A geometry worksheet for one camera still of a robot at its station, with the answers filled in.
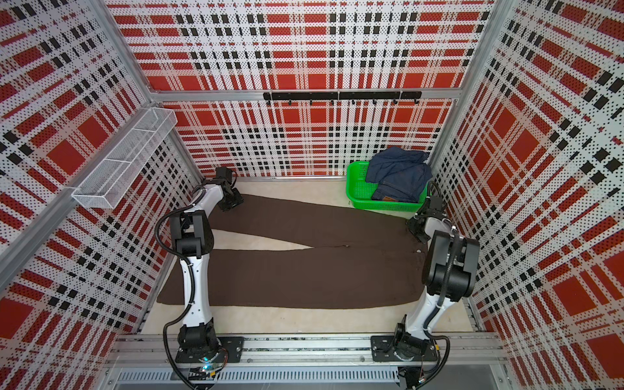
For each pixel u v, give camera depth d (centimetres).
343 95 89
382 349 72
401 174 111
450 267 45
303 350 75
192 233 66
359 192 116
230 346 74
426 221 70
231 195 95
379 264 108
